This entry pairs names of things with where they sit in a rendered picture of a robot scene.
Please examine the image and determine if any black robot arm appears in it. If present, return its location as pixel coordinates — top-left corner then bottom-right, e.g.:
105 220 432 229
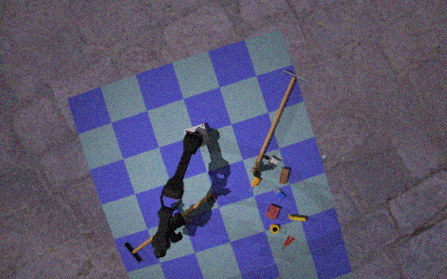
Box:
151 131 203 259

